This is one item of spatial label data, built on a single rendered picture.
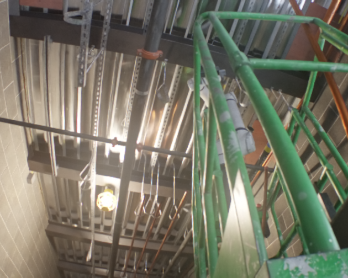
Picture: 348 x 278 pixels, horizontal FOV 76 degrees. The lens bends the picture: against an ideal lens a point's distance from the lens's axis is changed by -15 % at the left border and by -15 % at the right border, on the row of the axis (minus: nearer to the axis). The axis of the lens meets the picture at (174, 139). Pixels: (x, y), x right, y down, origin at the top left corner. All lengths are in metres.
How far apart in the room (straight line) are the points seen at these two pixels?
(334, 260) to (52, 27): 2.39
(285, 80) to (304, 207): 2.30
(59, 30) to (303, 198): 2.28
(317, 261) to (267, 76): 2.29
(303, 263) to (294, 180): 0.12
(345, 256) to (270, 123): 0.24
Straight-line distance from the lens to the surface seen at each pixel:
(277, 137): 0.41
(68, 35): 2.39
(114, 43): 2.29
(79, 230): 5.04
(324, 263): 0.29
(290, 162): 0.37
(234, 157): 0.45
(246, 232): 0.34
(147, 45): 1.58
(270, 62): 0.70
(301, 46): 2.74
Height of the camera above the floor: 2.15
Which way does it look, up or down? 50 degrees up
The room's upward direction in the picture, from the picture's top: straight up
